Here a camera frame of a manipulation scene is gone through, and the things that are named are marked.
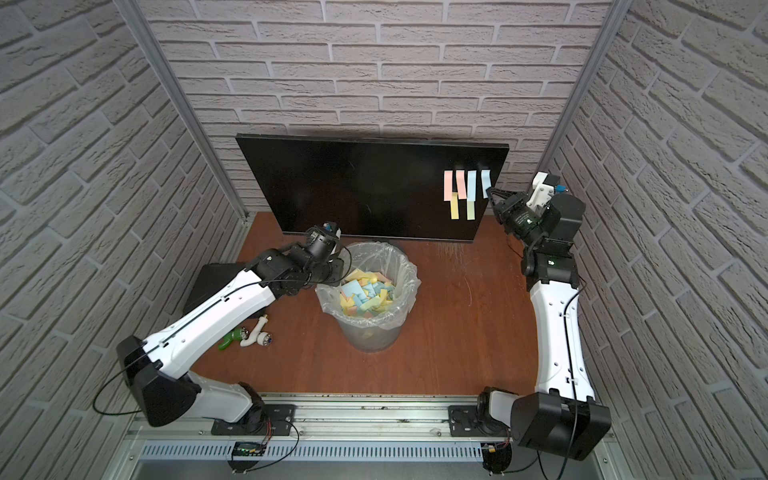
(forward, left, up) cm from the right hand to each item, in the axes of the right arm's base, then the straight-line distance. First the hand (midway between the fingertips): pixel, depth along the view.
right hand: (489, 188), depth 66 cm
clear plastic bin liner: (-2, +27, -20) cm, 34 cm away
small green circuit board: (-42, +60, -43) cm, 85 cm away
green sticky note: (+3, +2, -10) cm, 11 cm away
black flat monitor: (+26, +25, -21) cm, 41 cm away
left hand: (-3, +39, -19) cm, 43 cm away
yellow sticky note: (+3, +6, -9) cm, 11 cm away
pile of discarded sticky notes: (-9, +31, -30) cm, 44 cm away
